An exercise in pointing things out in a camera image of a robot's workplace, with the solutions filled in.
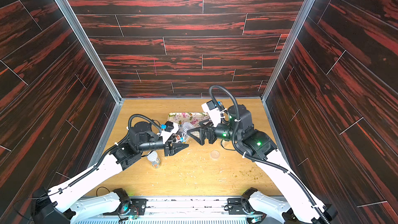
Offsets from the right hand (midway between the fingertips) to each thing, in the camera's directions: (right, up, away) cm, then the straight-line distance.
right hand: (198, 124), depth 61 cm
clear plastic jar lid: (+10, -20, +30) cm, 38 cm away
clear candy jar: (-7, -6, +4) cm, 10 cm away
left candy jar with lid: (-23, -19, +17) cm, 34 cm away
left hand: (-5, -7, +4) cm, 10 cm away
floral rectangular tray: (-4, +1, +47) cm, 47 cm away
